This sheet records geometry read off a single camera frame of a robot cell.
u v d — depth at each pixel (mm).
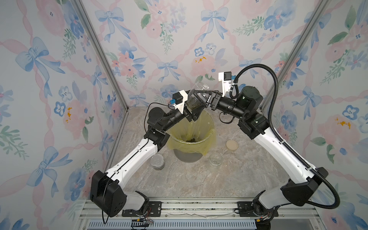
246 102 451
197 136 921
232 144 982
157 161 854
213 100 510
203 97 541
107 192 392
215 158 925
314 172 399
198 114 549
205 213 739
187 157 919
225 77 510
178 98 479
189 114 558
